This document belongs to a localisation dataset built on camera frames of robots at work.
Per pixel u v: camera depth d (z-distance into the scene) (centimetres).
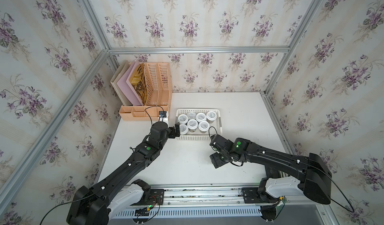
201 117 96
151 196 73
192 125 93
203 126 91
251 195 74
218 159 69
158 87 116
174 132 72
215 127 98
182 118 96
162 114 67
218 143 60
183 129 91
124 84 86
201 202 73
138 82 98
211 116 98
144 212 72
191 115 99
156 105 70
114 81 85
